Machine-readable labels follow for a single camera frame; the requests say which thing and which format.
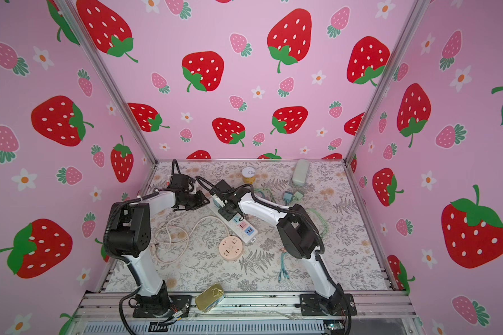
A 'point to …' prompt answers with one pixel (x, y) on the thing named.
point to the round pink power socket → (230, 248)
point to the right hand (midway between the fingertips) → (227, 209)
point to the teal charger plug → (287, 196)
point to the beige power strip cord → (192, 228)
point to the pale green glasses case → (301, 172)
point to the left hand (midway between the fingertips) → (208, 200)
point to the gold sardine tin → (210, 298)
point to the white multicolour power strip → (244, 228)
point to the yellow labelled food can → (249, 174)
